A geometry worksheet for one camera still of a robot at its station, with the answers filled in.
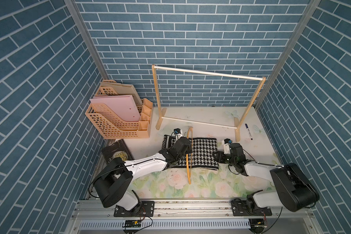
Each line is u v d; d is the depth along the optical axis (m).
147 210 0.73
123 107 0.92
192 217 0.72
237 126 1.05
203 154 0.91
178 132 0.75
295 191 0.44
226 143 0.84
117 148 0.94
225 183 0.83
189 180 0.81
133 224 0.72
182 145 0.63
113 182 0.43
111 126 0.90
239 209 0.73
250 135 1.04
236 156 0.72
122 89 0.94
